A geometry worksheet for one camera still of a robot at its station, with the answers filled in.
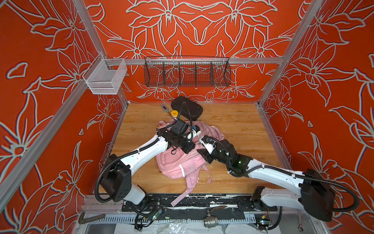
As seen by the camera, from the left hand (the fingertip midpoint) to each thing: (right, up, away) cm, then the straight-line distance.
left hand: (194, 144), depth 80 cm
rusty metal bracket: (-55, -34, -11) cm, 66 cm away
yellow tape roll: (-13, +18, +31) cm, 38 cm away
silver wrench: (+49, -37, -13) cm, 63 cm away
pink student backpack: (-8, -11, 0) cm, 14 cm away
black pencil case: (-4, +23, +35) cm, 42 cm away
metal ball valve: (+7, -33, -14) cm, 36 cm away
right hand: (+2, -1, -2) cm, 3 cm away
